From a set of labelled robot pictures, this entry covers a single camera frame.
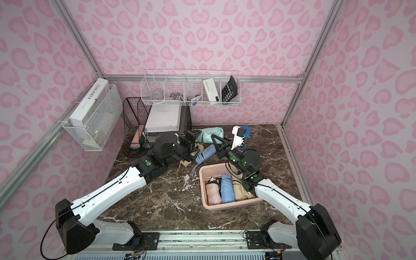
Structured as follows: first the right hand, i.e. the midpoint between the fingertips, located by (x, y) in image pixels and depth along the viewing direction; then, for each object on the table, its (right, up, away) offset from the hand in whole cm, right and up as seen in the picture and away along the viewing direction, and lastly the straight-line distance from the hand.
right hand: (211, 137), depth 67 cm
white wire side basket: (-58, +5, +17) cm, 61 cm away
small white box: (0, +27, +25) cm, 37 cm away
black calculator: (+10, +26, +25) cm, 38 cm away
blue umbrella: (+8, -25, +14) cm, 30 cm away
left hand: (-3, +1, +2) cm, 4 cm away
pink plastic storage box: (+1, -17, +21) cm, 27 cm away
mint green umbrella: (-2, +1, +1) cm, 3 cm away
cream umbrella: (+15, -27, +13) cm, 33 cm away
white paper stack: (-28, +12, +26) cm, 40 cm away
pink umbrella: (+1, -28, +15) cm, 31 cm away
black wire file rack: (-52, +13, +53) cm, 75 cm away
